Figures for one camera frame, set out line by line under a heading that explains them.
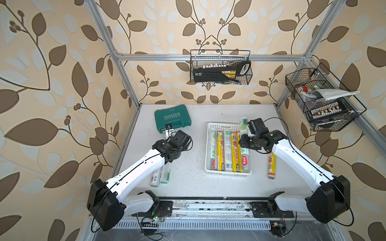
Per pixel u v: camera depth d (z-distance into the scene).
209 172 0.84
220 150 0.91
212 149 0.91
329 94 0.63
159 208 0.73
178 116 1.08
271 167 0.85
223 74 0.83
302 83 0.84
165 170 0.83
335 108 0.65
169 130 0.68
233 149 0.91
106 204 0.38
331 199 0.39
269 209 0.68
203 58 0.91
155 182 0.80
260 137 0.62
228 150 0.91
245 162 0.74
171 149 0.54
